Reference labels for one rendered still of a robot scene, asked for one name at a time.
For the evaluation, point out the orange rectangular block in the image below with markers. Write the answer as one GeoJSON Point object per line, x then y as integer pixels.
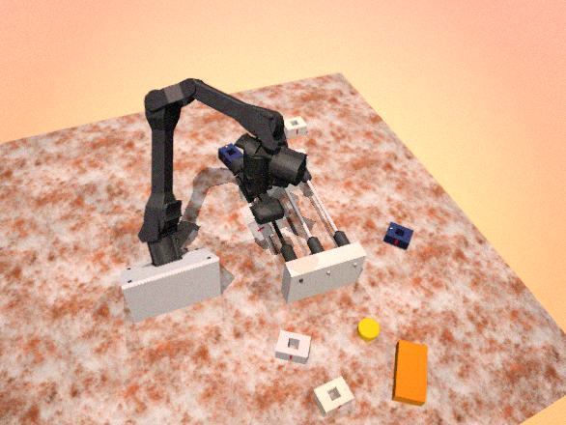
{"type": "Point", "coordinates": [410, 373]}

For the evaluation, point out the yellow short cylinder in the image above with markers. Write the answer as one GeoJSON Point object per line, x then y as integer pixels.
{"type": "Point", "coordinates": [368, 329]}

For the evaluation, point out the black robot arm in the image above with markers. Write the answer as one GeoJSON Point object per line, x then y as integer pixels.
{"type": "Point", "coordinates": [269, 153]}

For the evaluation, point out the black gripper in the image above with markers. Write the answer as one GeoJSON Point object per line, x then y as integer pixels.
{"type": "Point", "coordinates": [267, 209]}

